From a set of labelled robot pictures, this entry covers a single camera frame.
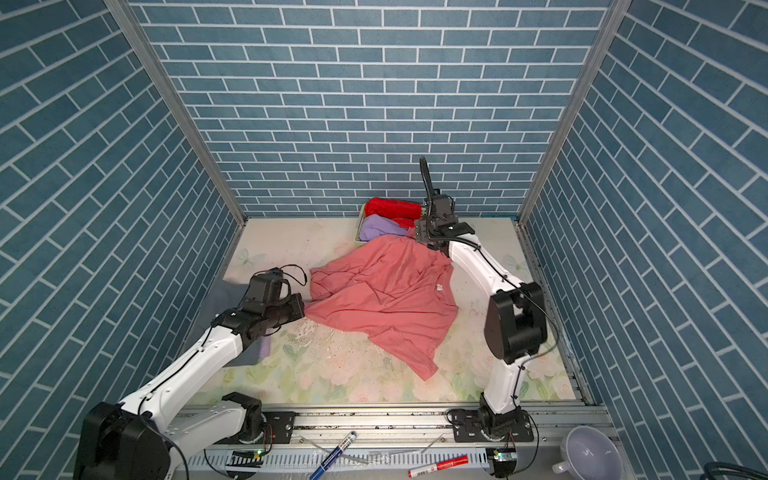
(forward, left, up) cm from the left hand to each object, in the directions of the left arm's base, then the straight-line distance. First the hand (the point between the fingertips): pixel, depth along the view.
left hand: (307, 303), depth 85 cm
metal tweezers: (-35, -20, -10) cm, 41 cm away
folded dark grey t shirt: (+5, +27, -6) cm, 28 cm away
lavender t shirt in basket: (+32, -17, -2) cm, 37 cm away
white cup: (-37, -71, -9) cm, 81 cm away
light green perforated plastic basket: (+26, -14, -4) cm, 29 cm away
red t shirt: (+41, -30, -4) cm, 51 cm away
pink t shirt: (+10, -27, -9) cm, 30 cm away
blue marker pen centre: (-37, -8, -9) cm, 39 cm away
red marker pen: (-38, -35, -9) cm, 52 cm away
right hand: (+22, -37, +11) cm, 44 cm away
